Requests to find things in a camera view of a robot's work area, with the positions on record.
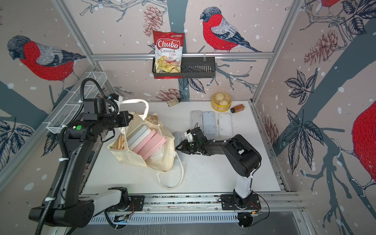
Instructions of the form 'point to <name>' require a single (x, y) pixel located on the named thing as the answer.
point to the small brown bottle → (237, 108)
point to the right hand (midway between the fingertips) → (177, 149)
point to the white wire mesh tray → (67, 112)
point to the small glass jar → (172, 102)
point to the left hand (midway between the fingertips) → (134, 112)
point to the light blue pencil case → (209, 125)
